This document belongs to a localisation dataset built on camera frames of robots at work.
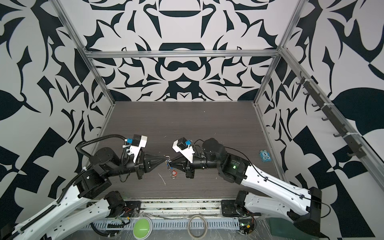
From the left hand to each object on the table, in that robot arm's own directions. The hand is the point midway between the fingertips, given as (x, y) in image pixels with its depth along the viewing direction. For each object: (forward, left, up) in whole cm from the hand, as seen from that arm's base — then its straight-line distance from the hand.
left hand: (165, 156), depth 55 cm
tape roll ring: (-20, -15, -34) cm, 42 cm away
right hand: (-2, -1, -4) cm, 5 cm away
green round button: (-19, +13, -33) cm, 41 cm away
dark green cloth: (-21, -51, -35) cm, 65 cm away
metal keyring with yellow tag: (0, -1, -2) cm, 2 cm away
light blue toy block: (+14, -54, -33) cm, 65 cm away
